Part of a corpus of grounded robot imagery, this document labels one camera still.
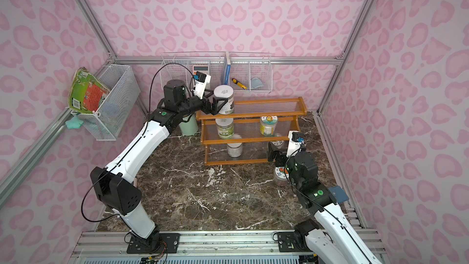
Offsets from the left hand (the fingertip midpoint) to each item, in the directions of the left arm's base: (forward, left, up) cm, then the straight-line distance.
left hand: (218, 91), depth 74 cm
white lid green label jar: (-6, -2, -16) cm, 17 cm away
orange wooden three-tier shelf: (-1, -10, -29) cm, 30 cm away
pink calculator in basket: (+24, +10, -5) cm, 26 cm away
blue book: (+17, -3, -5) cm, 17 cm away
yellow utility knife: (+20, -8, -11) cm, 25 cm away
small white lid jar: (-8, -6, -31) cm, 33 cm away
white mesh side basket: (-10, +43, -6) cm, 44 cm away
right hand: (-17, -24, -12) cm, 32 cm away
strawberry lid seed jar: (-21, -27, -30) cm, 46 cm away
